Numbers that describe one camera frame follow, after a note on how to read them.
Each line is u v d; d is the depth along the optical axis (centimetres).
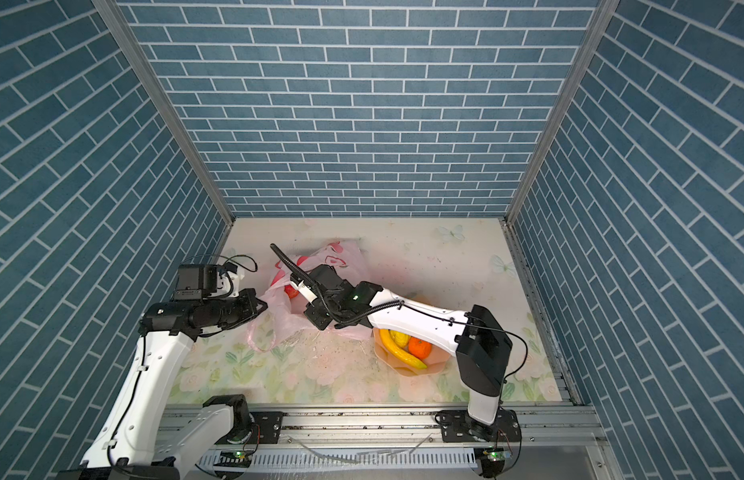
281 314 78
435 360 84
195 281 56
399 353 81
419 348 82
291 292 80
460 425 74
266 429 74
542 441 72
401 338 84
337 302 59
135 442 38
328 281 60
